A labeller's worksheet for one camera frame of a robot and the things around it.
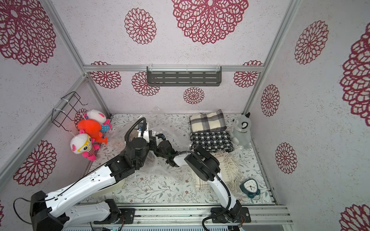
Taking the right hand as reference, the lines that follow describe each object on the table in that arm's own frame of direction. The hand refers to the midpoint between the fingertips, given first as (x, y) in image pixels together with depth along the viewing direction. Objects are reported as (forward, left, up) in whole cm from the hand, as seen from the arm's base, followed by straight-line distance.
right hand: (147, 147), depth 94 cm
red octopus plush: (+7, +33, +12) cm, 36 cm away
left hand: (-5, -8, +23) cm, 25 cm away
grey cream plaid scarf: (+22, -38, 0) cm, 44 cm away
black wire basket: (+10, +38, +30) cm, 50 cm away
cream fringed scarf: (-15, -52, -1) cm, 54 cm away
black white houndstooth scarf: (+7, -49, -2) cm, 50 cm away
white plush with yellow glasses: (-7, +31, +15) cm, 35 cm away
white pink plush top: (+15, +34, +15) cm, 40 cm away
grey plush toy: (+10, -61, +7) cm, 62 cm away
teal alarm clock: (-23, -62, -4) cm, 66 cm away
